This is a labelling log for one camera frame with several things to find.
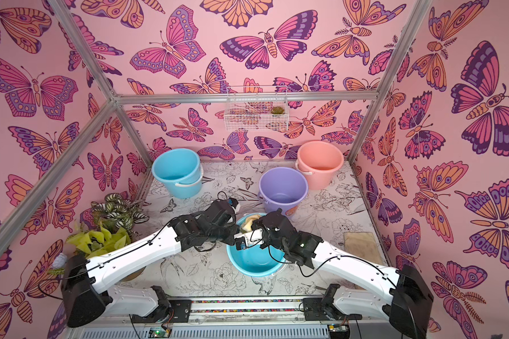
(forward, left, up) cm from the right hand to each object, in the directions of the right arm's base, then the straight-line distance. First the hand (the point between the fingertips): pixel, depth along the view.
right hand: (255, 214), depth 76 cm
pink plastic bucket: (+36, -30, -8) cm, 47 cm away
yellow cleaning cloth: (-7, +3, +3) cm, 8 cm away
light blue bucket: (+24, +35, -4) cm, 42 cm away
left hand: (-5, +5, -4) cm, 8 cm away
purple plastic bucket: (+19, -11, -8) cm, 23 cm away
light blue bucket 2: (-10, +1, -20) cm, 22 cm away
